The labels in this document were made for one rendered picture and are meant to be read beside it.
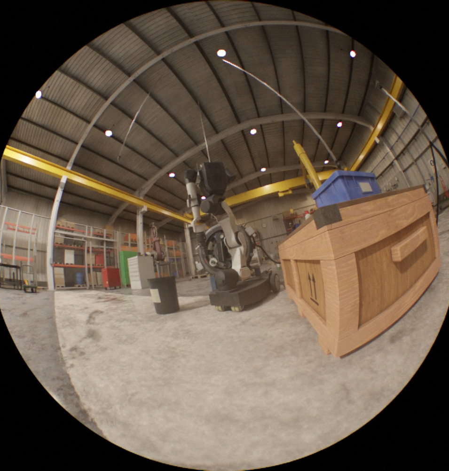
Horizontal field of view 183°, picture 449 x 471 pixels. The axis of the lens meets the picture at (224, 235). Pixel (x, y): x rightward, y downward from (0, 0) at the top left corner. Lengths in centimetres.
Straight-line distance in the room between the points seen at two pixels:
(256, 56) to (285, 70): 169
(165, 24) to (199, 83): 395
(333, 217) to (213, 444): 59
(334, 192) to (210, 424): 76
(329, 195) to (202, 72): 802
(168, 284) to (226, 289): 59
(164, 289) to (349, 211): 141
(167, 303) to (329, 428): 141
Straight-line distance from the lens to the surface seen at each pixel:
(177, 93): 835
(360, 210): 44
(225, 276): 110
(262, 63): 872
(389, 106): 1115
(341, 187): 52
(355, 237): 40
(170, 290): 144
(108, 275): 633
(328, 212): 37
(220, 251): 185
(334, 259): 36
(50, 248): 794
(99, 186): 939
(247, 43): 847
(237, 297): 107
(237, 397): 48
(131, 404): 56
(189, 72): 816
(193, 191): 135
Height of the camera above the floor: 39
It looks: 12 degrees up
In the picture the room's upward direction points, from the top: 11 degrees counter-clockwise
